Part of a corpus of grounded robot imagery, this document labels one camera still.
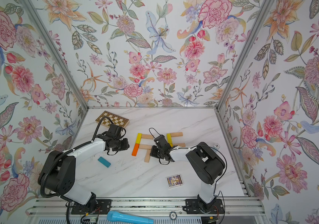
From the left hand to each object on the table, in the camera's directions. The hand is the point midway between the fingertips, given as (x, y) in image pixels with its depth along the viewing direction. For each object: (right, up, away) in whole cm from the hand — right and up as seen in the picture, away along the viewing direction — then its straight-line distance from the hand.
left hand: (131, 144), depth 91 cm
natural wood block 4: (+31, +5, +12) cm, 34 cm away
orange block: (+2, -4, +4) cm, 6 cm away
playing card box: (+27, -20, -10) cm, 35 cm away
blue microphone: (-3, -32, -22) cm, 39 cm away
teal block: (-17, -11, -1) cm, 20 cm away
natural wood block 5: (+35, -1, +8) cm, 36 cm away
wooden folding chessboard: (-15, +16, +17) cm, 28 cm away
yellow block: (+4, +3, +10) cm, 11 cm away
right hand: (+12, -5, +4) cm, 14 cm away
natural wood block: (+10, +4, +11) cm, 15 cm away
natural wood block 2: (+8, -2, +6) cm, 11 cm away
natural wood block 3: (+11, -7, +1) cm, 13 cm away
